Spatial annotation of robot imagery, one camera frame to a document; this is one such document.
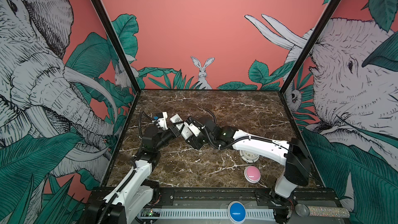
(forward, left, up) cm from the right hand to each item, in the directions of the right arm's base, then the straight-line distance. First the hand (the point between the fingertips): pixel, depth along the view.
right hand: (187, 137), depth 75 cm
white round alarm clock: (-4, -33, -13) cm, 36 cm away
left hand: (+6, +1, +5) cm, 8 cm away
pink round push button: (-12, -35, -19) cm, 41 cm away
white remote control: (+8, +5, +6) cm, 11 cm away
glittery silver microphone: (-28, -53, -14) cm, 62 cm away
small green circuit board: (-29, +16, -17) cm, 38 cm away
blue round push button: (-29, -24, -16) cm, 41 cm away
